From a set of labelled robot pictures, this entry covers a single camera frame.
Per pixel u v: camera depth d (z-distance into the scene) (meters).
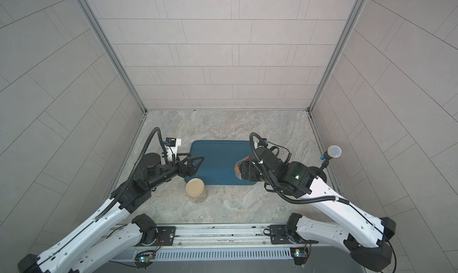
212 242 0.71
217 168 1.02
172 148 0.61
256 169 0.50
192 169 0.61
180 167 0.60
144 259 0.64
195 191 0.74
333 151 0.70
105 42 0.84
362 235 0.38
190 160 0.60
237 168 0.70
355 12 0.75
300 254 0.68
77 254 0.41
